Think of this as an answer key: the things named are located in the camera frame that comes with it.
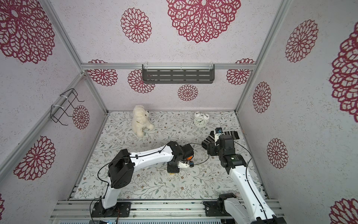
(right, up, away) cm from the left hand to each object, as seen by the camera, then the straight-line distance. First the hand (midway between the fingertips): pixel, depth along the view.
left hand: (171, 166), depth 84 cm
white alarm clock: (+22, +29, +20) cm, 41 cm away
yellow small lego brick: (+1, -5, +1) cm, 5 cm away
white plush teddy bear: (-21, +27, +10) cm, 36 cm away
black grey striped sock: (+29, +15, +19) cm, 37 cm away
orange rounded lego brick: (+10, +8, -13) cm, 19 cm away
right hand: (+25, +16, -4) cm, 30 cm away
